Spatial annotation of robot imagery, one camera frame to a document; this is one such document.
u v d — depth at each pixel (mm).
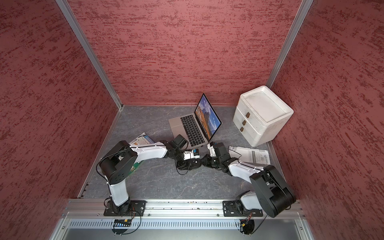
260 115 836
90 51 874
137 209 741
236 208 654
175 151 731
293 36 812
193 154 792
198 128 1063
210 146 844
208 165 787
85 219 710
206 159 777
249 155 921
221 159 696
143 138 1001
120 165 485
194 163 871
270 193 431
